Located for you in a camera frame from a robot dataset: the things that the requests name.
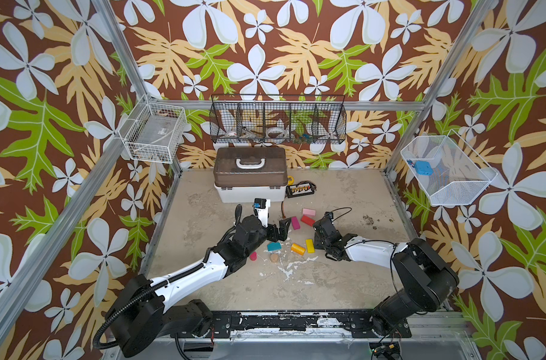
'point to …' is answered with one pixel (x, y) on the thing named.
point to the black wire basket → (274, 118)
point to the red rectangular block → (307, 220)
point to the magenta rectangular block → (296, 225)
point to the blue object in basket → (424, 168)
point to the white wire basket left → (152, 132)
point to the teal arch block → (274, 246)
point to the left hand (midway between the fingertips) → (279, 214)
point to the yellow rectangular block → (310, 246)
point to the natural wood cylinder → (274, 258)
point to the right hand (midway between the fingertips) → (318, 236)
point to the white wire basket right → (450, 172)
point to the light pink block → (309, 213)
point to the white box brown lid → (243, 174)
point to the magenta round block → (253, 256)
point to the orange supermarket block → (298, 249)
